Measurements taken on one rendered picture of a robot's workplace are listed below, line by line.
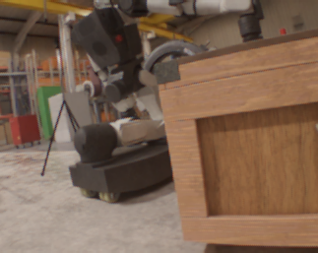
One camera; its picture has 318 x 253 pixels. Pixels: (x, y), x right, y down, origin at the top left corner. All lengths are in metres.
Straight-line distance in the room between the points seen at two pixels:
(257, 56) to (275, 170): 0.23
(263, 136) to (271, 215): 0.17
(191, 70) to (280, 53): 0.18
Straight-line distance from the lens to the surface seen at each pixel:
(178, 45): 2.13
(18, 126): 6.74
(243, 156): 0.49
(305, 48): 0.46
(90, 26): 1.23
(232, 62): 0.46
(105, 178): 0.98
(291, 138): 0.48
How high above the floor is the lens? 0.37
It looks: 3 degrees down
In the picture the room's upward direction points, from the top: 10 degrees counter-clockwise
